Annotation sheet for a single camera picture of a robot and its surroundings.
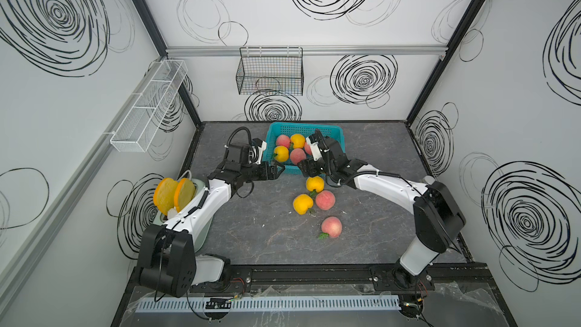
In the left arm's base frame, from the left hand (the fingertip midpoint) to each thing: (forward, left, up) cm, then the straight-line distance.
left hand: (275, 168), depth 83 cm
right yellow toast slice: (-14, +27, +6) cm, 31 cm away
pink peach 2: (+14, -8, -10) cm, 19 cm away
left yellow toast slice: (-14, +34, +5) cm, 37 cm away
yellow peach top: (0, -16, -10) cm, 18 cm away
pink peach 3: (+2, -12, +9) cm, 15 cm away
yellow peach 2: (-8, -10, -11) cm, 17 cm away
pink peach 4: (-7, -19, -10) cm, 23 cm away
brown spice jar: (+1, -60, -7) cm, 61 cm away
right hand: (+4, -11, -1) cm, 12 cm away
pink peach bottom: (-17, -21, -10) cm, 29 cm away
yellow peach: (+15, -1, -10) cm, 18 cm away
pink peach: (+22, -1, -10) cm, 24 cm away
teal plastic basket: (+27, -26, -9) cm, 39 cm away
